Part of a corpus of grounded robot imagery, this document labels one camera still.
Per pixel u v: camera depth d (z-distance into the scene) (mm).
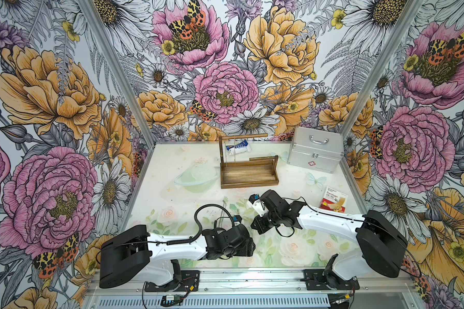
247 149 1178
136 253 417
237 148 1154
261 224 741
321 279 729
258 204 777
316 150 994
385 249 431
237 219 763
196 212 722
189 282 745
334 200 919
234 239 618
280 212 666
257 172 1084
